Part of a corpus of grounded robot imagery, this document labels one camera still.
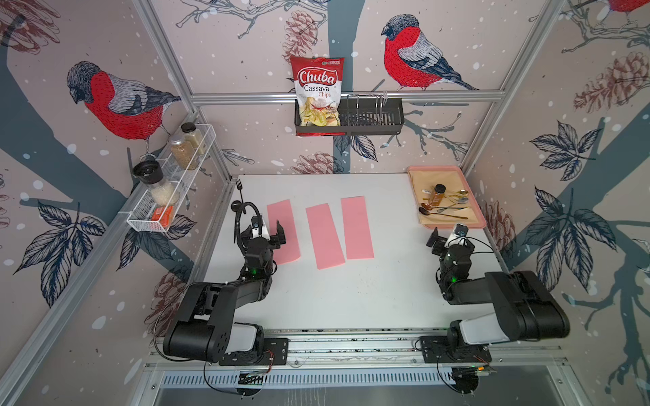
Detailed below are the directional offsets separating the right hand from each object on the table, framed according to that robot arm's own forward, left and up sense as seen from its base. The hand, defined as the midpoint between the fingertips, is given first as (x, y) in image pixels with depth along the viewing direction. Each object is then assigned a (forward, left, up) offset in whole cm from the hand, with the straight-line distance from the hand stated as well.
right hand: (448, 230), depth 90 cm
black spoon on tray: (+15, +3, -9) cm, 17 cm away
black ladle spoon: (+15, +86, -9) cm, 88 cm away
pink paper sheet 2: (+3, +33, -11) cm, 34 cm away
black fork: (+27, +88, -9) cm, 93 cm away
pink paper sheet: (+13, +65, -9) cm, 67 cm away
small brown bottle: (+19, -1, -2) cm, 19 cm away
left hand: (-1, +65, +5) cm, 65 cm away
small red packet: (-14, +87, +23) cm, 91 cm away
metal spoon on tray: (+26, -15, -8) cm, 30 cm away
